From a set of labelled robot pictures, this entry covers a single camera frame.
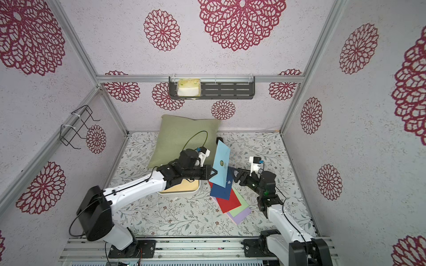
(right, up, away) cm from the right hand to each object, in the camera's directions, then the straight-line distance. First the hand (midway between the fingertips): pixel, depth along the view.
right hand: (233, 168), depth 81 cm
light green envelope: (+4, -22, +5) cm, 23 cm away
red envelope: (-3, -19, +5) cm, 20 cm away
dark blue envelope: (-7, -14, +12) cm, 20 cm away
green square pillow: (-32, +19, +25) cm, 45 cm away
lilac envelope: (+3, -26, +3) cm, 26 cm away
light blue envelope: (-6, +2, +1) cm, 6 cm away
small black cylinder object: (-5, +17, +35) cm, 39 cm away
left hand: (-8, -2, -2) cm, 8 cm away
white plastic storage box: (-26, -14, +7) cm, 31 cm away
